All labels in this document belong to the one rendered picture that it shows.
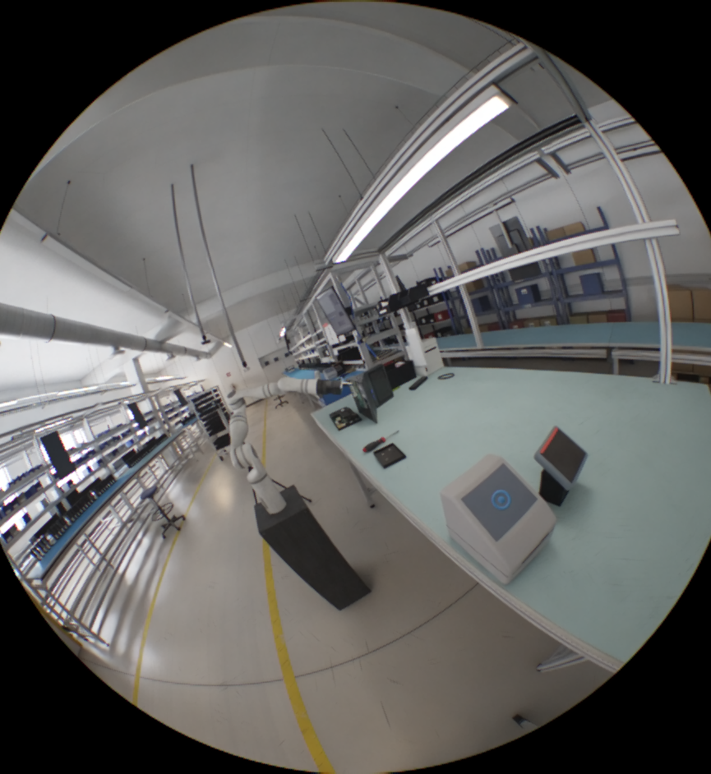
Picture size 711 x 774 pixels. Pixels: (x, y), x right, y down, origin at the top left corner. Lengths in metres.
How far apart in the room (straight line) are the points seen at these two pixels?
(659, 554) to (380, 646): 1.30
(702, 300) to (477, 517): 3.49
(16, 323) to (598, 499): 4.09
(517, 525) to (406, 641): 1.17
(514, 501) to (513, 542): 0.07
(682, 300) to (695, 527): 3.06
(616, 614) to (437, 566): 1.31
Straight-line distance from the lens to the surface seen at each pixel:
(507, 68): 0.74
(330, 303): 2.45
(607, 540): 0.52
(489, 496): 0.39
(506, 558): 0.39
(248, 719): 1.84
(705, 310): 3.64
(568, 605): 0.45
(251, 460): 0.96
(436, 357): 1.57
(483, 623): 1.46
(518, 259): 1.05
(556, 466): 0.48
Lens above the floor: 1.42
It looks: 13 degrees down
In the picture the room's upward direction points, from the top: 21 degrees counter-clockwise
